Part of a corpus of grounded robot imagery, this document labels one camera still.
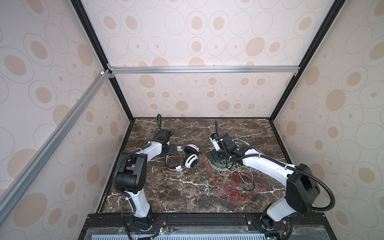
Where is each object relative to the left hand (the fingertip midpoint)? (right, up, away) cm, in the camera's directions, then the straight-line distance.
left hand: (172, 146), depth 97 cm
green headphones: (+27, -11, -1) cm, 29 cm away
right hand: (+27, -2, -10) cm, 29 cm away
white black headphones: (+13, -3, -5) cm, 14 cm away
